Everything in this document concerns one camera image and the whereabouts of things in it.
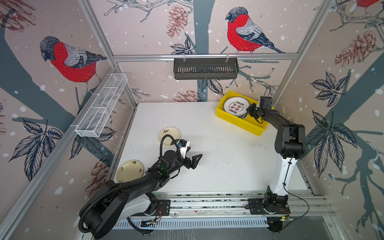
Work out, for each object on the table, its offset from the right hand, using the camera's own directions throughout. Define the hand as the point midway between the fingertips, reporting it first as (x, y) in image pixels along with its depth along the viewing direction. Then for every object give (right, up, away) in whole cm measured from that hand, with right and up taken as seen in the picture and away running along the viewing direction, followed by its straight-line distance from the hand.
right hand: (247, 106), depth 105 cm
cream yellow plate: (-76, -39, -20) cm, 88 cm away
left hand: (-36, -25, -25) cm, 50 cm away
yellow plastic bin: (-1, -11, -7) cm, 14 cm away
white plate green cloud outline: (-2, -7, +2) cm, 8 cm away
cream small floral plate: (-55, -17, -2) cm, 57 cm away
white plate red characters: (-7, +1, +5) cm, 8 cm away
